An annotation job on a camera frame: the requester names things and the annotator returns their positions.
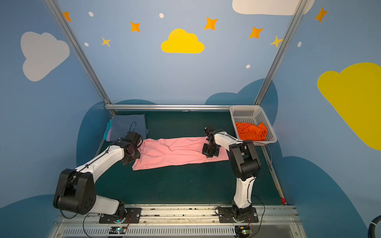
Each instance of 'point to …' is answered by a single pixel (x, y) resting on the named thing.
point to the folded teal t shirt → (108, 127)
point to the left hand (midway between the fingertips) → (136, 156)
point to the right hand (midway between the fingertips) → (208, 154)
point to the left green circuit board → (117, 230)
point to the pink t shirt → (174, 151)
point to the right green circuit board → (244, 230)
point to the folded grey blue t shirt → (121, 124)
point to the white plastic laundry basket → (253, 114)
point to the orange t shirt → (248, 132)
